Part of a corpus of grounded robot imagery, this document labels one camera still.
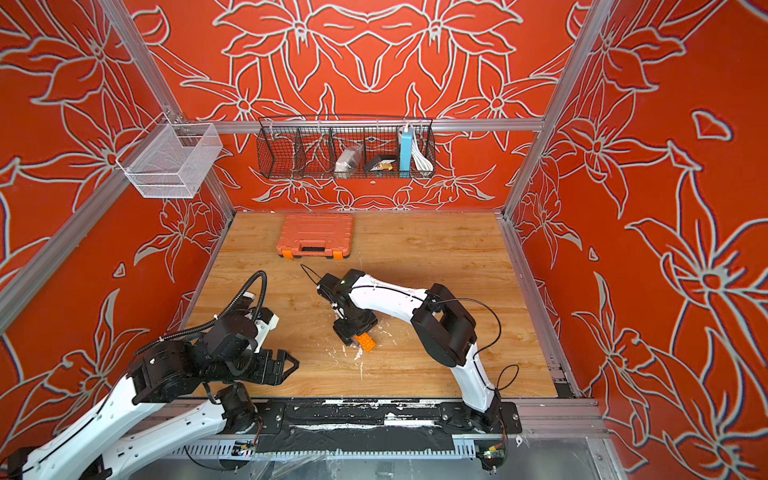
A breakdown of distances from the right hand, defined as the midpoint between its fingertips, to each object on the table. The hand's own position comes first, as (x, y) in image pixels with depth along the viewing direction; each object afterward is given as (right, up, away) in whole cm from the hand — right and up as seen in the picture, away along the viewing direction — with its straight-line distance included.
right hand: (348, 339), depth 83 cm
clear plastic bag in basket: (-1, +52, +8) cm, 53 cm away
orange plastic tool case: (-14, +30, +24) cm, 41 cm away
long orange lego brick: (+5, +1, -3) cm, 6 cm away
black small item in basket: (+11, +51, +6) cm, 53 cm away
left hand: (-12, +1, -16) cm, 20 cm away
